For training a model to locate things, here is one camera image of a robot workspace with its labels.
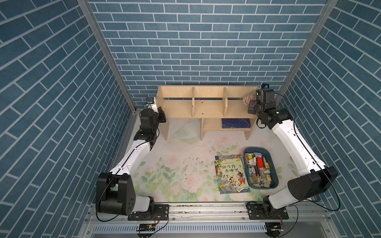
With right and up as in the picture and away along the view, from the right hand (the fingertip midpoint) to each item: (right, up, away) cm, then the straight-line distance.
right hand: (257, 103), depth 78 cm
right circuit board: (+5, -61, -7) cm, 61 cm away
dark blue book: (-7, -11, +15) cm, 20 cm away
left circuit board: (-56, -62, -6) cm, 84 cm away
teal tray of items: (+6, -37, +9) cm, 39 cm away
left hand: (-50, -1, +4) cm, 50 cm away
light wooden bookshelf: (-18, -1, +11) cm, 21 cm away
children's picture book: (-12, -41, +8) cm, 43 cm away
